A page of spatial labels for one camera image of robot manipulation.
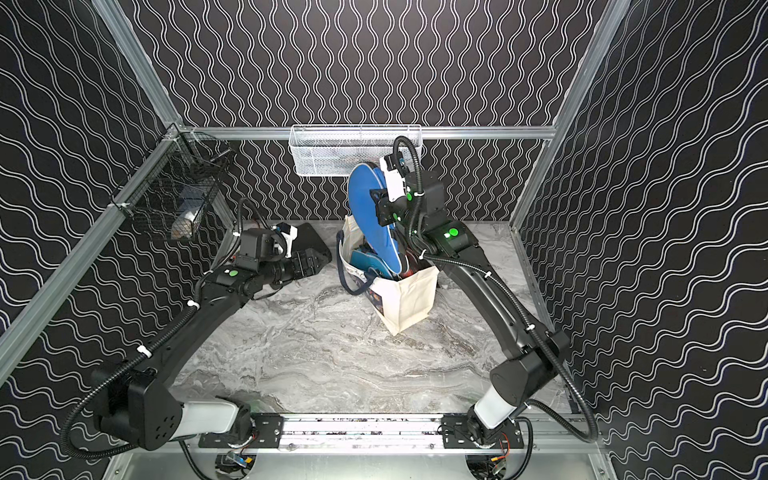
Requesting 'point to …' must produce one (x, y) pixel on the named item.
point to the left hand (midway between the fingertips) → (316, 256)
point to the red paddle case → (408, 264)
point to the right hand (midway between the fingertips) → (379, 185)
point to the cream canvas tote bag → (399, 303)
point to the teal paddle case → (368, 261)
